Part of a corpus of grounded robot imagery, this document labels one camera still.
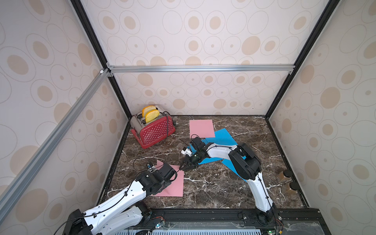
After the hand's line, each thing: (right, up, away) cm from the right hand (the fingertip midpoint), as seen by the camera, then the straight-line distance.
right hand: (180, 173), depth 88 cm
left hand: (-5, -2, -9) cm, 11 cm away
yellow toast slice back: (-23, +39, +7) cm, 46 cm away
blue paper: (+30, +20, +19) cm, 41 cm away
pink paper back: (+16, +27, +26) cm, 41 cm away
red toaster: (-21, +24, +4) cm, 32 cm away
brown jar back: (+57, +1, -8) cm, 58 cm away
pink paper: (-2, -7, -5) cm, 9 cm away
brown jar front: (+60, -3, -12) cm, 62 cm away
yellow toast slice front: (-19, +36, +4) cm, 40 cm away
